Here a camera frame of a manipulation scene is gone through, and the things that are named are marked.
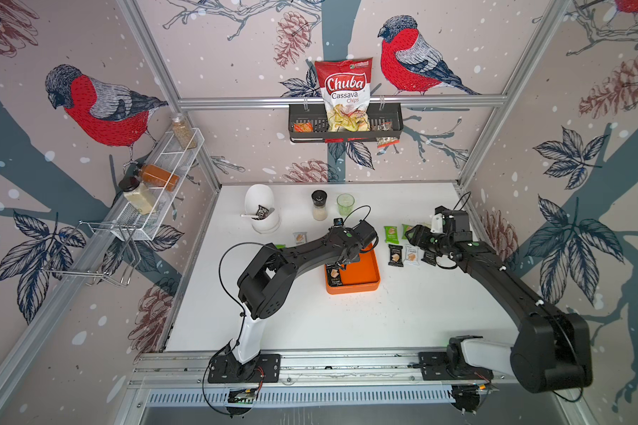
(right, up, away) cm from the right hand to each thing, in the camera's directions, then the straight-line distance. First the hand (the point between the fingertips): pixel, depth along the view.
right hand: (411, 233), depth 87 cm
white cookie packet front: (-39, -3, +14) cm, 41 cm away
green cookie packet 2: (+3, 0, +17) cm, 17 cm away
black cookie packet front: (-26, -15, +2) cm, 30 cm away
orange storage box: (-17, -15, +1) cm, 23 cm away
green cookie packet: (-3, -2, +16) cm, 16 cm away
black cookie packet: (-3, -9, +8) cm, 13 cm away
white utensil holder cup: (-52, +13, +9) cm, 55 cm away
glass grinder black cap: (-31, +12, +14) cm, 36 cm away
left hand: (-20, -7, +4) cm, 22 cm away
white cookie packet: (+3, -9, +8) cm, 13 cm away
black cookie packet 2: (+10, -10, +8) cm, 16 cm away
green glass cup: (-21, +11, +20) cm, 31 cm away
